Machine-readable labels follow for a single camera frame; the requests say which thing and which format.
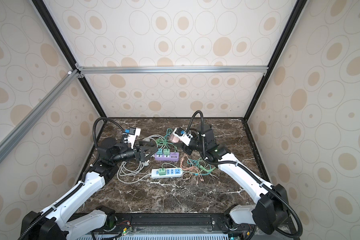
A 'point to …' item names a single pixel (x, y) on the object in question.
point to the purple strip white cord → (160, 138)
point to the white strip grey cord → (132, 178)
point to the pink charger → (173, 138)
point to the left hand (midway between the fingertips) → (158, 149)
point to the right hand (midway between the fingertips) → (179, 138)
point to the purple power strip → (173, 156)
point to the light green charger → (162, 171)
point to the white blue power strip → (170, 172)
